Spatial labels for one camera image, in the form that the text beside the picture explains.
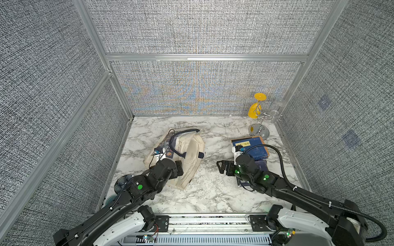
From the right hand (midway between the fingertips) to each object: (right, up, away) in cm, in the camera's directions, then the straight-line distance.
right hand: (223, 160), depth 78 cm
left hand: (-23, -1, -5) cm, 23 cm away
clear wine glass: (+38, +26, +23) cm, 52 cm away
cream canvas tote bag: (-19, +7, +3) cm, 21 cm away
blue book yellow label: (+13, +8, -9) cm, 18 cm away
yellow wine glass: (+24, +29, +21) cm, 43 cm away
